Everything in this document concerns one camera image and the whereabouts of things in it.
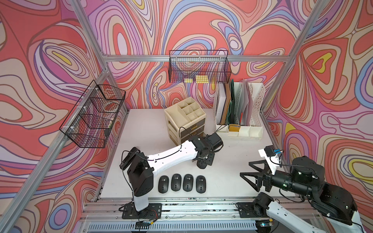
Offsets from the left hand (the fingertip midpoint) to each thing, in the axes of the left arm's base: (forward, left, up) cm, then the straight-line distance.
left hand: (209, 161), depth 78 cm
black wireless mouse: (-3, +5, +2) cm, 6 cm away
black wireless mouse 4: (-8, +11, -11) cm, 17 cm away
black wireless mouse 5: (-9, +4, -11) cm, 14 cm away
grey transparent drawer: (+17, +9, +8) cm, 21 cm away
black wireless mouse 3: (-7, +18, -11) cm, 22 cm away
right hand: (-14, -12, +17) cm, 25 cm away
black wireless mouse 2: (-9, +25, -11) cm, 29 cm away
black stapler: (+10, +46, -8) cm, 48 cm away
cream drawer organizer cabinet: (+20, +13, +11) cm, 26 cm away
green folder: (+29, -17, +2) cm, 34 cm away
